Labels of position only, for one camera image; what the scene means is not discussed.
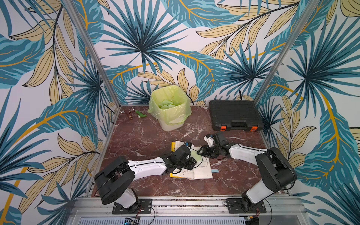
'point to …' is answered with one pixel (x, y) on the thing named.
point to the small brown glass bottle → (131, 117)
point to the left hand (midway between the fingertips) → (194, 163)
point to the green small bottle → (140, 115)
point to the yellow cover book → (203, 169)
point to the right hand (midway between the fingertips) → (199, 152)
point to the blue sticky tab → (214, 170)
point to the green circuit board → (131, 221)
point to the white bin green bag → (170, 105)
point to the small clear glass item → (123, 112)
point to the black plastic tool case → (235, 115)
